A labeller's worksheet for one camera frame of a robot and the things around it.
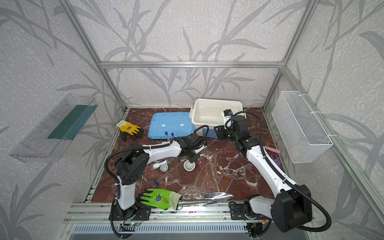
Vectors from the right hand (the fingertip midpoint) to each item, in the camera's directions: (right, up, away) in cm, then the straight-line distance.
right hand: (217, 122), depth 81 cm
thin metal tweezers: (-19, -27, +5) cm, 34 cm away
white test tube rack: (-33, -14, +17) cm, 39 cm away
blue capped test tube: (-29, -6, +6) cm, 31 cm away
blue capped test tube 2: (-26, -7, +5) cm, 27 cm away
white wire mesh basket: (+33, -5, -19) cm, 39 cm away
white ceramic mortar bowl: (-17, -26, +6) cm, 31 cm away
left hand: (-12, -18, +12) cm, 25 cm away
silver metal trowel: (-5, -40, -3) cm, 40 cm away
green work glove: (-30, -40, -4) cm, 50 cm away
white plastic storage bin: (-4, +7, +34) cm, 35 cm away
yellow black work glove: (-61, -6, +23) cm, 65 cm away
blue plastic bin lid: (-26, -1, +30) cm, 40 cm away
